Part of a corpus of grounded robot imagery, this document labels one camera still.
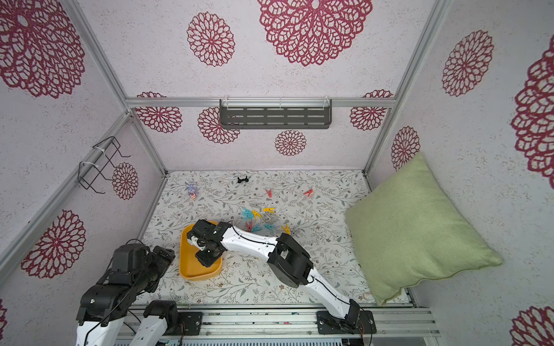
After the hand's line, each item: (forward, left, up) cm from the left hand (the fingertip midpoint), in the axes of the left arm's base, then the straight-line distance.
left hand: (170, 260), depth 71 cm
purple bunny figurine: (+40, +7, -14) cm, 43 cm away
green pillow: (+7, -77, +9) cm, 78 cm away
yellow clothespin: (+32, -31, -18) cm, 48 cm away
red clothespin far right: (+43, -52, -19) cm, 70 cm away
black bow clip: (+51, -15, -18) cm, 56 cm away
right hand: (+5, -6, -12) cm, 15 cm away
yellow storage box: (+3, -1, -15) cm, 16 cm away
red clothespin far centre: (+42, -32, -18) cm, 56 cm away
